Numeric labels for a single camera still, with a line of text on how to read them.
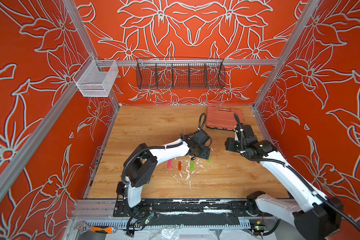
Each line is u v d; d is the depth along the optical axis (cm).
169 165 88
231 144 70
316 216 36
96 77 93
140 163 50
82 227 68
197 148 65
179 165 88
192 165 87
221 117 109
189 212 73
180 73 97
